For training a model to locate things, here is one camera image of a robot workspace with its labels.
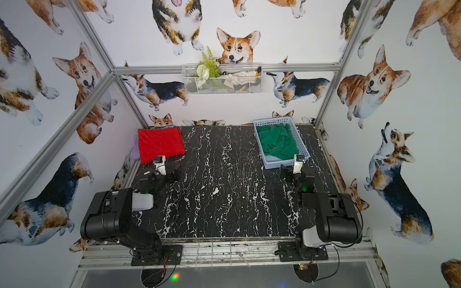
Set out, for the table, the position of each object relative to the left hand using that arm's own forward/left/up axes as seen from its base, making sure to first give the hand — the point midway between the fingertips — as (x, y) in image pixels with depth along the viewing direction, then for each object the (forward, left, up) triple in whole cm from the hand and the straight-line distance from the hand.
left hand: (172, 162), depth 94 cm
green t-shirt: (+17, -59, -5) cm, 61 cm away
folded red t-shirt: (+19, +10, -6) cm, 22 cm away
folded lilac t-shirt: (+12, +26, -7) cm, 30 cm away
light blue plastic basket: (-1, -53, -1) cm, 53 cm away
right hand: (-2, -61, +1) cm, 61 cm away
